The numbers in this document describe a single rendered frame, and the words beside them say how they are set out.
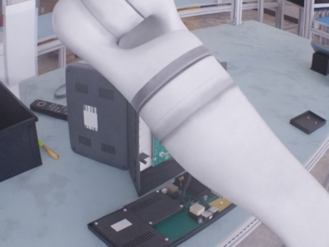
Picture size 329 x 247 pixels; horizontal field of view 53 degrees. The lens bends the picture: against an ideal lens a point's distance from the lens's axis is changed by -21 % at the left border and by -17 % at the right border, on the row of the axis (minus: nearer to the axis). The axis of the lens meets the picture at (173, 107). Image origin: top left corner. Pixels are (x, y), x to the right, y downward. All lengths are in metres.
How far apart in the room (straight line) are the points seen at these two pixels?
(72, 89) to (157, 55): 0.53
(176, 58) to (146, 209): 0.44
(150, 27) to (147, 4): 0.05
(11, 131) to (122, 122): 0.24
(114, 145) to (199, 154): 0.52
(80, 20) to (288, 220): 0.22
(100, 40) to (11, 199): 0.51
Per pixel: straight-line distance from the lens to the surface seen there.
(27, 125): 0.77
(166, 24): 0.32
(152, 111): 0.27
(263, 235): 2.10
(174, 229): 0.65
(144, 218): 0.65
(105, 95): 0.74
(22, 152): 0.79
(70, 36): 0.29
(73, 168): 0.81
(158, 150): 0.73
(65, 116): 0.99
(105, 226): 0.63
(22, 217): 0.70
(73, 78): 0.77
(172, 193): 0.71
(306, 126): 1.06
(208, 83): 0.26
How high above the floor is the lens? 1.47
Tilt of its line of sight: 26 degrees down
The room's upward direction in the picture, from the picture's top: 3 degrees clockwise
